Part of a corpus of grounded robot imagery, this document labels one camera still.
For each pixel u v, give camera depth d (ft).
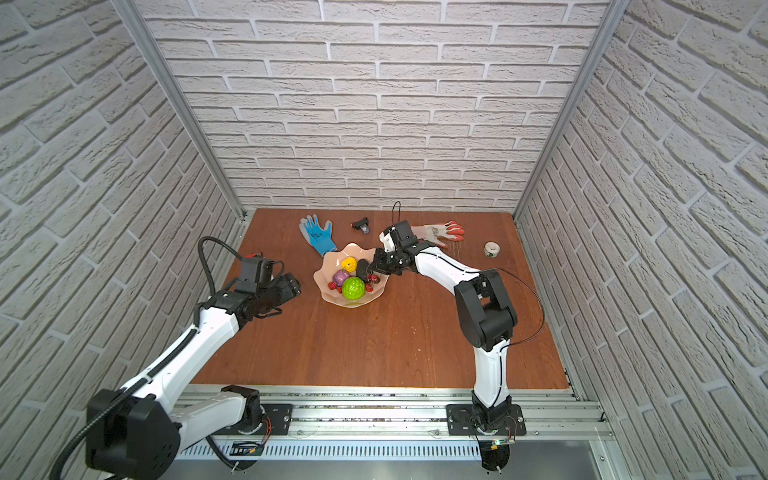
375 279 2.94
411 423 2.47
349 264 3.19
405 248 2.38
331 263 3.24
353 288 2.94
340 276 3.12
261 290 2.10
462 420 2.41
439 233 3.73
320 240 3.64
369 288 3.09
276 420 2.43
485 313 1.69
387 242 2.87
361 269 3.16
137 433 1.25
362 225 3.73
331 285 3.11
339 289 3.10
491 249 3.49
